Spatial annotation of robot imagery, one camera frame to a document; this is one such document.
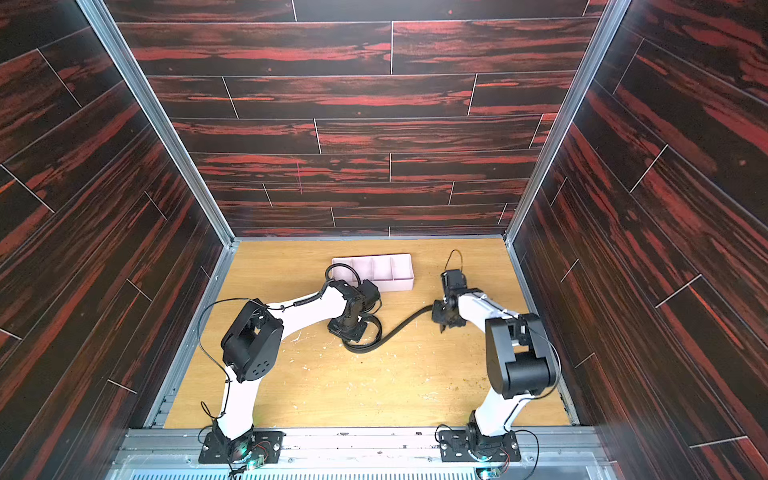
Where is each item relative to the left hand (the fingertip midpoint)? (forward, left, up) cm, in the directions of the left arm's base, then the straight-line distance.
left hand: (353, 339), depth 92 cm
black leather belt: (-2, -8, 0) cm, 8 cm away
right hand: (+9, -31, 0) cm, 33 cm away
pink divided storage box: (+25, -11, +3) cm, 27 cm away
